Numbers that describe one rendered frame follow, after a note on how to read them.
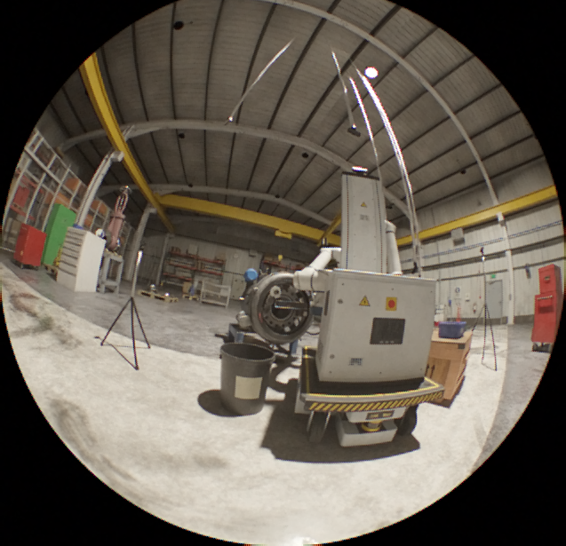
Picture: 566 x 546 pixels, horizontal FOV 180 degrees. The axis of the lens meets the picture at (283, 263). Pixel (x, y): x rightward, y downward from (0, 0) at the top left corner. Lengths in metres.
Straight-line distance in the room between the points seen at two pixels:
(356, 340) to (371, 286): 0.24
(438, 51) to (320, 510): 9.34
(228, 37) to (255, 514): 8.51
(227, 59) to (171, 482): 8.63
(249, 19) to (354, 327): 7.92
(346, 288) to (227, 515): 0.95
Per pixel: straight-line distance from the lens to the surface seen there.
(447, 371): 1.56
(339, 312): 0.76
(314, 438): 0.90
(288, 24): 7.60
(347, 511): 0.79
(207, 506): 0.74
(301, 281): 1.37
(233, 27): 7.79
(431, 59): 8.73
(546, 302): 3.74
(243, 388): 0.99
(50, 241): 7.40
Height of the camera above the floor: 0.68
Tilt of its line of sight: 12 degrees up
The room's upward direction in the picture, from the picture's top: 8 degrees clockwise
